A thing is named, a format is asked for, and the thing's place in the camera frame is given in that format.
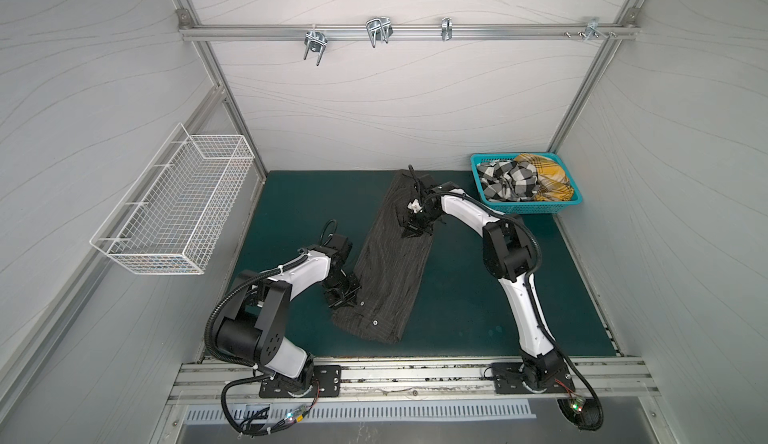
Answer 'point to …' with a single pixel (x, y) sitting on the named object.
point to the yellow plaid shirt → (552, 181)
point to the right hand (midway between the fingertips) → (406, 228)
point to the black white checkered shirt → (508, 180)
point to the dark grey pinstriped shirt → (393, 275)
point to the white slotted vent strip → (361, 410)
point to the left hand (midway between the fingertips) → (362, 296)
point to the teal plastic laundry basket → (523, 207)
